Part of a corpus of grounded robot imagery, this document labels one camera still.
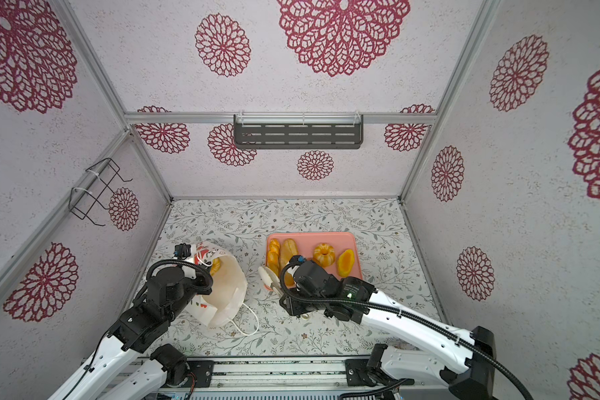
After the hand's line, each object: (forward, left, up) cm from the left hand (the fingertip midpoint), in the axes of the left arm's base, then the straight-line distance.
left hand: (210, 268), depth 75 cm
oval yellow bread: (+11, -45, -17) cm, 49 cm away
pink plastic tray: (+20, -30, -17) cm, 40 cm away
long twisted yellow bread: (+15, -17, -17) cm, 28 cm away
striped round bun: (+15, -37, -16) cm, 43 cm away
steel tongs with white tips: (-2, -17, -1) cm, 17 cm away
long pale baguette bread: (+16, -23, -16) cm, 32 cm away
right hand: (-10, -22, 0) cm, 24 cm away
